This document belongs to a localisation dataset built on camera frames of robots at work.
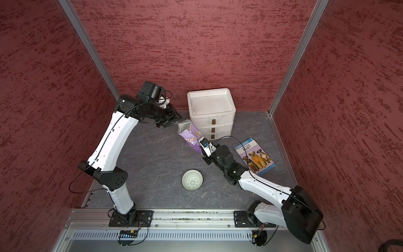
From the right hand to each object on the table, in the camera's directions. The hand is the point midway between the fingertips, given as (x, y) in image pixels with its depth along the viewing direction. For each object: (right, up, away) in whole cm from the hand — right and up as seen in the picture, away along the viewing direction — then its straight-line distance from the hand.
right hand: (203, 146), depth 80 cm
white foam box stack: (+5, +19, +8) cm, 21 cm away
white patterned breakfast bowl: (-6, -20, +5) cm, 21 cm away
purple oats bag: (-5, +7, -10) cm, 14 cm away
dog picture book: (+34, -12, +17) cm, 40 cm away
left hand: (-10, +12, -11) cm, 19 cm away
